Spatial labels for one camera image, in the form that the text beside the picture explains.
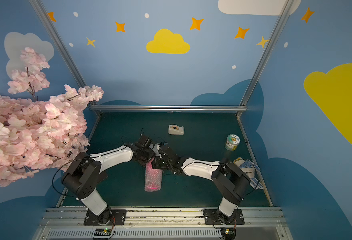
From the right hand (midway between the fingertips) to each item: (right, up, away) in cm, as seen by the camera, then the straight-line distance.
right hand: (152, 161), depth 84 cm
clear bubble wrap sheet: (+1, -8, -4) cm, 9 cm away
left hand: (0, +2, +9) cm, 9 cm away
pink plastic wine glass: (+1, -8, -5) cm, 9 cm away
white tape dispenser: (+13, +18, +23) cm, 32 cm away
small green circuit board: (-23, -33, -11) cm, 41 cm away
